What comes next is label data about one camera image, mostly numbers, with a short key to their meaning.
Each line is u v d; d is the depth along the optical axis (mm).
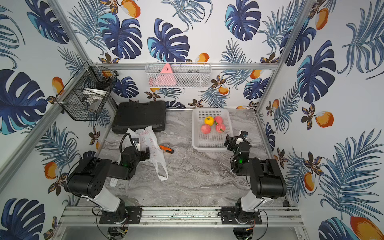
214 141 1032
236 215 700
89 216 762
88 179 469
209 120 1071
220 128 1033
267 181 471
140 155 781
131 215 736
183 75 929
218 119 1075
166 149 968
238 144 749
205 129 1032
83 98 830
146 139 928
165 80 895
